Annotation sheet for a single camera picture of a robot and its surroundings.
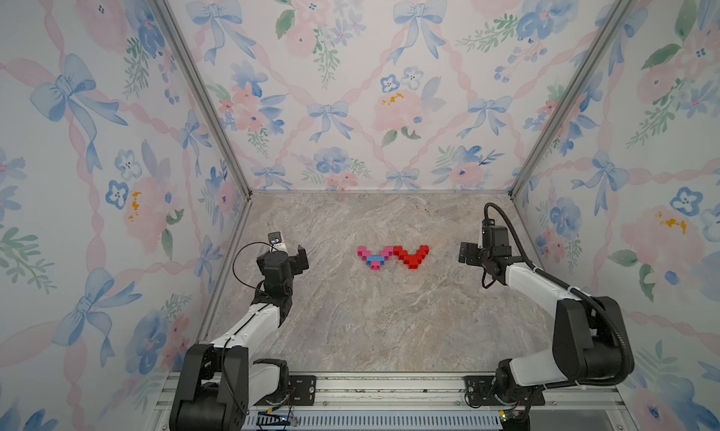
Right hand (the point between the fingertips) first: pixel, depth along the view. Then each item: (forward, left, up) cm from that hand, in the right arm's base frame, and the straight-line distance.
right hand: (479, 248), depth 93 cm
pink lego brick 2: (+2, +39, -5) cm, 40 cm away
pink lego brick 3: (+2, +30, -5) cm, 30 cm away
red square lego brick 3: (+3, +18, -6) cm, 19 cm away
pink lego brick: (-3, +34, -6) cm, 35 cm away
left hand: (-4, +62, +6) cm, 63 cm away
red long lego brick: (-1, +21, -6) cm, 22 cm away
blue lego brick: (-1, +36, -5) cm, 36 cm away
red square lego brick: (-2, +21, -7) cm, 22 cm away
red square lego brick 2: (+2, +26, -6) cm, 27 cm away
